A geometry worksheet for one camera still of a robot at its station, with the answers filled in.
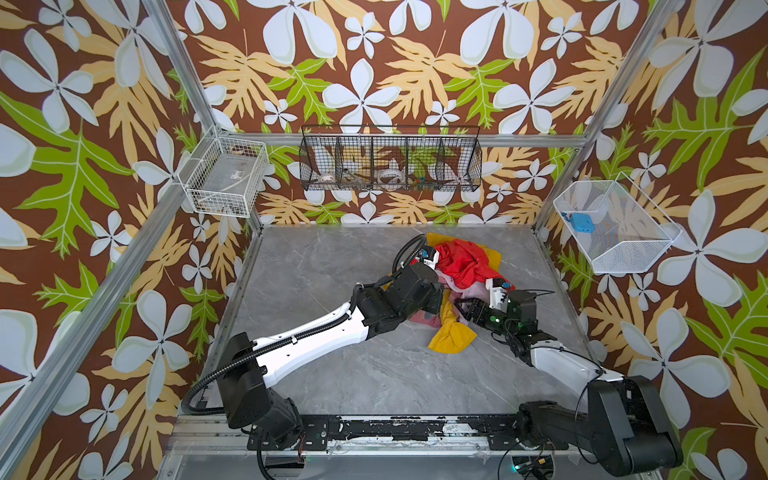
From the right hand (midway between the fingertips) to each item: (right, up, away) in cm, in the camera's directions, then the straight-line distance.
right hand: (459, 304), depth 87 cm
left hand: (-9, +8, -14) cm, 18 cm away
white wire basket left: (-69, +38, 0) cm, 79 cm away
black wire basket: (-20, +47, +10) cm, 52 cm away
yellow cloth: (-2, -8, 0) cm, 8 cm away
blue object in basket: (+36, +24, 0) cm, 43 cm away
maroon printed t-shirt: (-8, -5, +5) cm, 11 cm away
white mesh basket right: (+43, +22, -4) cm, 49 cm away
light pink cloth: (+5, +4, -2) cm, 7 cm away
